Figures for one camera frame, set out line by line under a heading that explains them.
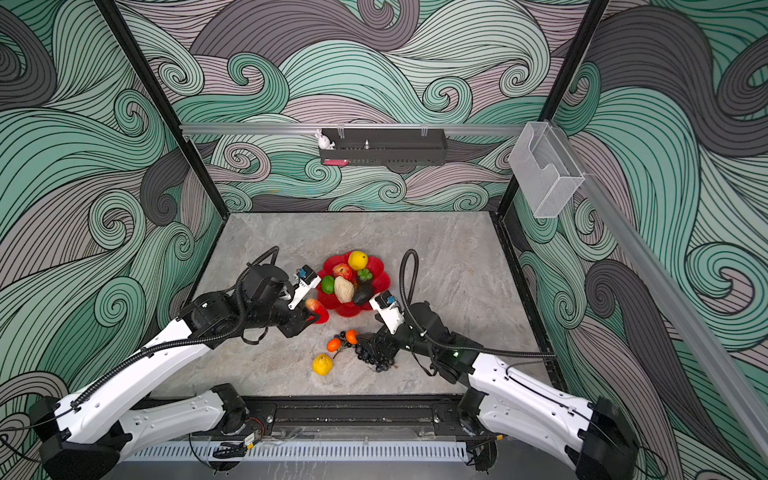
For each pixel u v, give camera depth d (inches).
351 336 32.1
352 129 37.3
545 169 30.8
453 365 21.1
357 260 37.8
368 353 31.4
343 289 36.0
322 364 30.6
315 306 27.1
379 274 38.7
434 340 21.4
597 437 15.7
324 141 33.6
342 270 37.4
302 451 27.5
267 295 20.5
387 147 38.2
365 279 37.4
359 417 29.4
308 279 24.1
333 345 32.6
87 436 15.2
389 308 24.9
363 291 36.4
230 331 18.1
